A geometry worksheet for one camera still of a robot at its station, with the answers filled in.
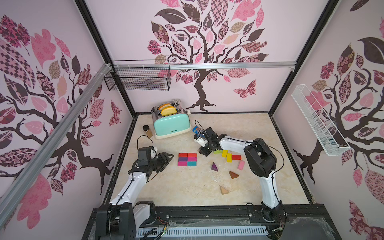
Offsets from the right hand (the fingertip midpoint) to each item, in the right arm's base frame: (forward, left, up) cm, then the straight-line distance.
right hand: (202, 150), depth 98 cm
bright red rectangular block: (-4, +7, +1) cm, 8 cm away
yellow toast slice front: (+19, +22, +20) cm, 35 cm away
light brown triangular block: (-27, -11, 0) cm, 29 cm away
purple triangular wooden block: (-13, -7, +1) cm, 14 cm away
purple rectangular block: (-6, +13, 0) cm, 14 cm away
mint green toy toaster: (+14, +20, +17) cm, 30 cm away
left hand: (-11, +19, +8) cm, 23 cm away
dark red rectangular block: (-4, +13, +1) cm, 14 cm away
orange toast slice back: (+24, +26, +20) cm, 40 cm away
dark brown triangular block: (-18, -17, +2) cm, 25 cm away
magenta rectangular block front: (-9, +13, 0) cm, 16 cm away
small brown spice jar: (+12, +37, +5) cm, 39 cm away
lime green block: (-2, -10, +1) cm, 10 cm away
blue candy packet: (+16, +4, +3) cm, 17 cm away
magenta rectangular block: (-6, +7, 0) cm, 9 cm away
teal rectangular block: (-9, +7, 0) cm, 12 cm away
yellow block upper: (-3, -15, 0) cm, 15 cm away
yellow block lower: (-6, -17, 0) cm, 18 cm away
